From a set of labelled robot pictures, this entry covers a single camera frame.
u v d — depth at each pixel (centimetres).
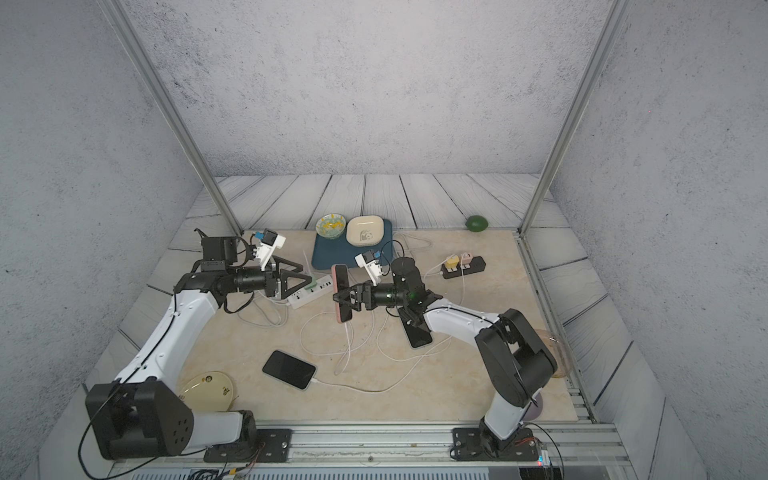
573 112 87
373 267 75
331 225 119
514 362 46
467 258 104
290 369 85
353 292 73
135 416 40
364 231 118
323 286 101
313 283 71
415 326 65
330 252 115
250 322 96
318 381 83
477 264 107
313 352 89
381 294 72
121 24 71
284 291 66
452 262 102
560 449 72
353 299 80
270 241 67
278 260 75
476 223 119
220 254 62
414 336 91
